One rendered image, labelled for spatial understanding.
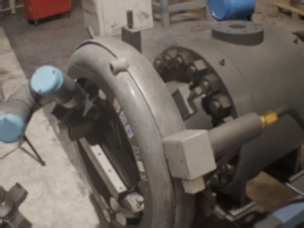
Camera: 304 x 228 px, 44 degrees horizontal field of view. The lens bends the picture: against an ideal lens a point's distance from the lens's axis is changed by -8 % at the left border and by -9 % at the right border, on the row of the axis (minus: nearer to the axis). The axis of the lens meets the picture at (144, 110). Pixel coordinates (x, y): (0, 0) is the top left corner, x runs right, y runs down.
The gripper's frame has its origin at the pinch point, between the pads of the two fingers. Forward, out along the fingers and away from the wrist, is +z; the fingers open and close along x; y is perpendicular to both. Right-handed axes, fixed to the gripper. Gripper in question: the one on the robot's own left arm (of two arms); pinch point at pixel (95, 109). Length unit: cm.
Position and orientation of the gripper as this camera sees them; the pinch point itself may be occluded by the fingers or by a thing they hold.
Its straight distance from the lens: 146.9
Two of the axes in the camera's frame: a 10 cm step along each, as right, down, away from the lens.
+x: -6.5, -6.1, 4.4
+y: 6.7, -7.4, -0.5
